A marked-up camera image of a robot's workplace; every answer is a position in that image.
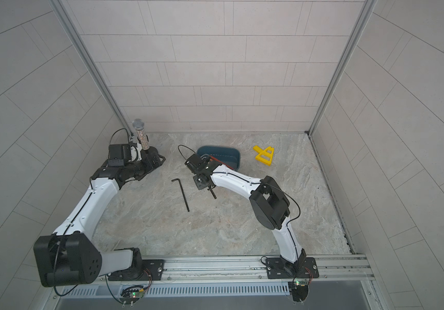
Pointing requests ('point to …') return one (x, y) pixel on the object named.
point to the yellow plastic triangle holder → (264, 156)
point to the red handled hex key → (212, 157)
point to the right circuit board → (299, 290)
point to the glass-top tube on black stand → (138, 124)
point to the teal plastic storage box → (229, 156)
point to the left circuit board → (131, 294)
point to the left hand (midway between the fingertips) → (162, 159)
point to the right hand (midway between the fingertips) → (205, 180)
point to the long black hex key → (182, 192)
